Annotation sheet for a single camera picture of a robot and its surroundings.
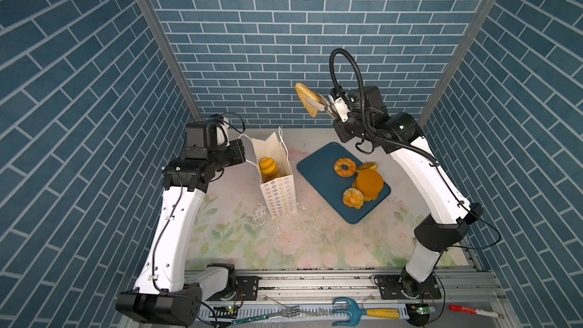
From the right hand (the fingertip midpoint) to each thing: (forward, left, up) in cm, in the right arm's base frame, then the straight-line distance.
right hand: (336, 116), depth 70 cm
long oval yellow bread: (-4, +24, -25) cm, 35 cm away
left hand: (-10, +28, -6) cm, 30 cm away
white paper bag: (-4, +21, -30) cm, 37 cm away
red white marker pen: (-43, -46, -40) cm, 74 cm away
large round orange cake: (-3, -17, -32) cm, 37 cm away
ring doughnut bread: (+4, -8, -37) cm, 38 cm away
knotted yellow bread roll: (-10, -10, -33) cm, 36 cm away
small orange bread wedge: (+7, -17, -34) cm, 39 cm away
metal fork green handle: (-48, +12, -39) cm, 63 cm away
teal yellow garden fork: (-46, -9, -38) cm, 60 cm away
